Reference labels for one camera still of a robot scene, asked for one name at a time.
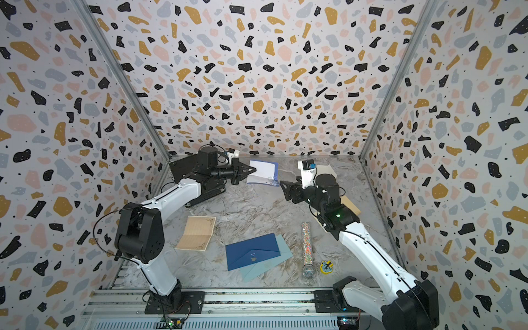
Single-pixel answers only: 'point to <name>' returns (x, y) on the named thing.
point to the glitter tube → (309, 270)
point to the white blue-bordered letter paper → (266, 172)
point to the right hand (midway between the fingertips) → (289, 181)
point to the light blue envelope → (254, 270)
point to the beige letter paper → (198, 233)
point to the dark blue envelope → (251, 251)
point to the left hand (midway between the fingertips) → (257, 170)
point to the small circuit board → (171, 323)
